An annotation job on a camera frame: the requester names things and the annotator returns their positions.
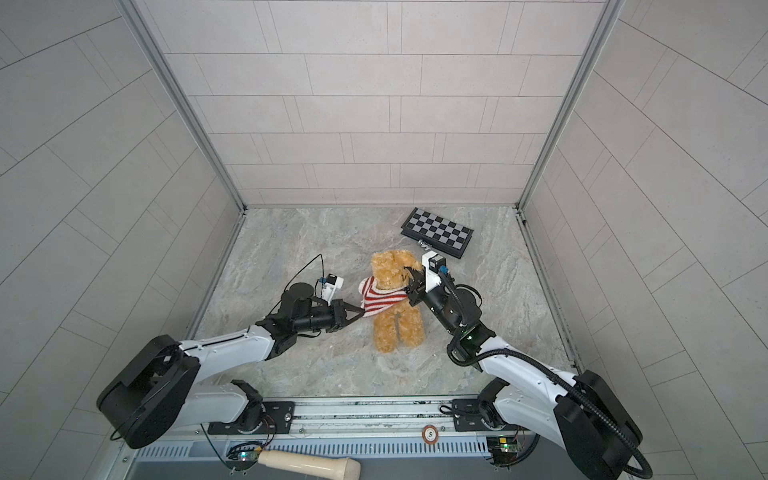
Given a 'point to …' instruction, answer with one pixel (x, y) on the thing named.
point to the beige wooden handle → (343, 468)
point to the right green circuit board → (503, 450)
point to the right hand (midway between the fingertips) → (405, 264)
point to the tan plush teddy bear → (389, 272)
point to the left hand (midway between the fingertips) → (370, 316)
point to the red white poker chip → (430, 434)
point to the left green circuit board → (243, 460)
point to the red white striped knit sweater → (376, 299)
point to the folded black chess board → (437, 232)
